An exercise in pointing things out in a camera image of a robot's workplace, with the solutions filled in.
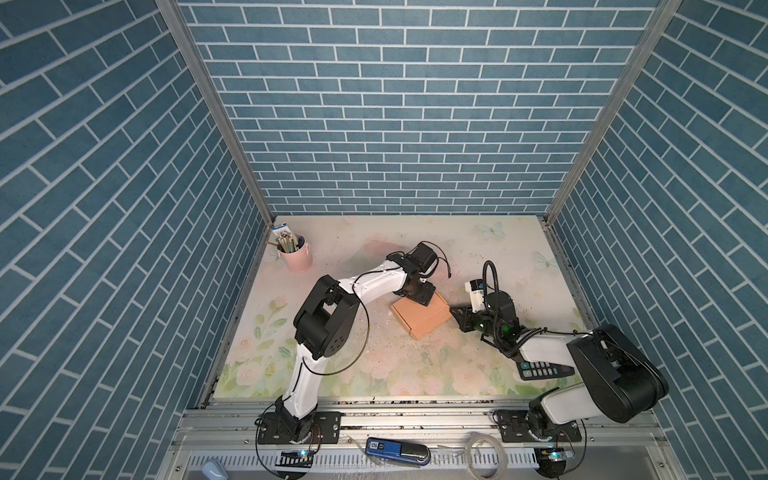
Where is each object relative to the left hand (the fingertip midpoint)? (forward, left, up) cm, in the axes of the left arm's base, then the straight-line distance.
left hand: (428, 298), depth 94 cm
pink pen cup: (+14, +43, +1) cm, 46 cm away
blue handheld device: (-41, +7, +1) cm, 41 cm away
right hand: (-4, -8, +1) cm, 9 cm away
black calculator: (-22, -27, -2) cm, 35 cm away
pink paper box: (-8, +3, +1) cm, 8 cm away
